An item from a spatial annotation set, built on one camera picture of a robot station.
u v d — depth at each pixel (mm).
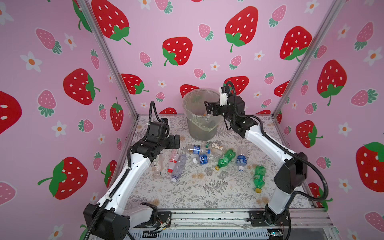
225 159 904
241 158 903
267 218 660
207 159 904
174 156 927
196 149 953
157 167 895
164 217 743
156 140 555
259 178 828
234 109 582
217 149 954
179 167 929
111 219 366
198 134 1043
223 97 686
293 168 458
